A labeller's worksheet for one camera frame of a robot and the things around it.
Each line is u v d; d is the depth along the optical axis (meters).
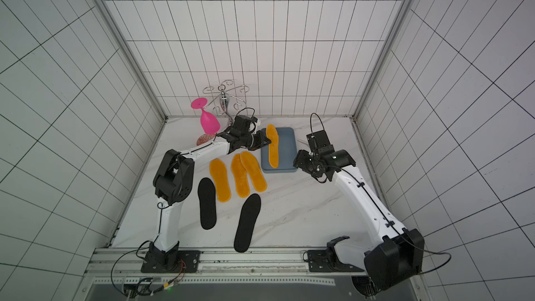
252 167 0.98
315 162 0.57
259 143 0.86
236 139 0.76
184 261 0.72
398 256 0.37
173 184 0.54
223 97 0.88
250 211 0.87
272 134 1.00
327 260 0.73
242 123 0.78
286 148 1.04
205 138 1.07
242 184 0.92
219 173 0.95
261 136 0.85
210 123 0.96
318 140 0.59
